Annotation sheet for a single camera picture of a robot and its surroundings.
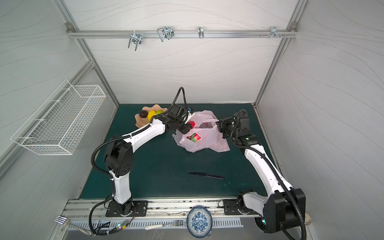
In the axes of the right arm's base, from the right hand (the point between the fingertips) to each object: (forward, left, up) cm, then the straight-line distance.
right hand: (217, 116), depth 78 cm
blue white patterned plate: (-45, +8, -26) cm, 52 cm away
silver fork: (-48, +70, -23) cm, 89 cm away
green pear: (+19, +40, -19) cm, 48 cm away
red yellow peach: (+3, +14, -11) cm, 19 cm away
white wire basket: (-14, +75, +7) cm, 76 cm away
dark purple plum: (+16, +51, -19) cm, 57 cm away
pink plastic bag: (-7, +5, -7) cm, 12 cm away
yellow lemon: (+17, +46, -20) cm, 53 cm away
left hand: (+4, +15, -12) cm, 20 cm away
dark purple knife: (-23, 0, -27) cm, 35 cm away
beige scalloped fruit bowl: (+13, +53, -24) cm, 60 cm away
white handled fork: (-46, +19, -26) cm, 56 cm away
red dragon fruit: (-2, +13, -20) cm, 24 cm away
